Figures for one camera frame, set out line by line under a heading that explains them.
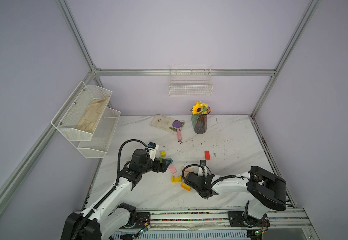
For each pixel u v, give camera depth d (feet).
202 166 2.53
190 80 3.14
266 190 1.47
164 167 2.41
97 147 2.46
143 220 2.39
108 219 1.80
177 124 3.75
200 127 3.56
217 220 2.45
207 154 3.22
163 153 3.16
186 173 2.40
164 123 3.78
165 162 2.41
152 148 2.40
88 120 2.53
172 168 2.97
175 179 2.82
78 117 2.57
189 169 2.40
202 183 2.20
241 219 2.42
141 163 2.10
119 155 1.98
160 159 2.44
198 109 2.97
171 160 3.16
